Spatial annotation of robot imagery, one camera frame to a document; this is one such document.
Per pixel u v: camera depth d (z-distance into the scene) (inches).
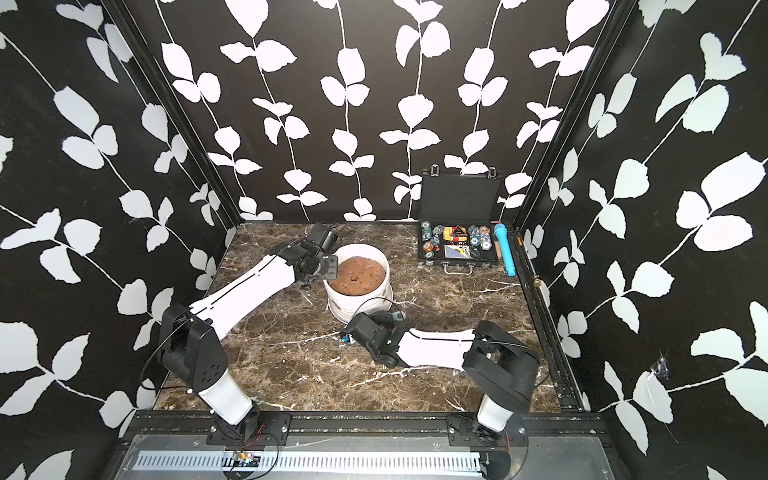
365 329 25.5
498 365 17.6
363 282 34.7
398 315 32.8
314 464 27.6
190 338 17.1
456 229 45.3
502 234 45.0
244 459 27.5
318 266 26.0
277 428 29.0
